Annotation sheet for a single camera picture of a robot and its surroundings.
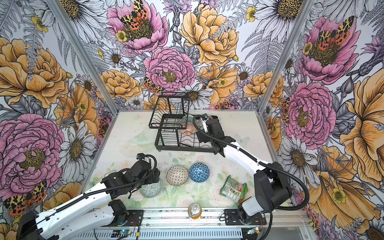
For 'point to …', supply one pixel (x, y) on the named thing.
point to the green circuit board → (120, 233)
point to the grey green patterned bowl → (151, 190)
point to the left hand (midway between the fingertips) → (150, 177)
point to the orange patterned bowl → (188, 129)
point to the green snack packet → (233, 190)
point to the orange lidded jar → (194, 211)
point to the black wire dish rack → (168, 110)
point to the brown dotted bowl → (177, 175)
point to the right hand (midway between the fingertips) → (207, 132)
